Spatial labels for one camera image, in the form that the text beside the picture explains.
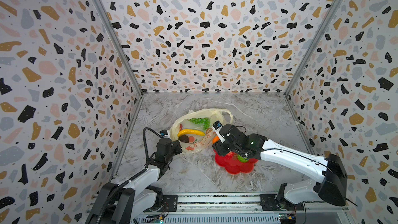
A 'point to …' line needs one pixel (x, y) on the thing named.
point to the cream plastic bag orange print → (190, 143)
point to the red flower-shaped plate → (231, 163)
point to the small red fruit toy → (180, 127)
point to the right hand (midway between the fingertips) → (217, 143)
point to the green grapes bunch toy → (204, 122)
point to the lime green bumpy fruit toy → (241, 158)
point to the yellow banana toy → (190, 131)
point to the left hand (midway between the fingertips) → (181, 141)
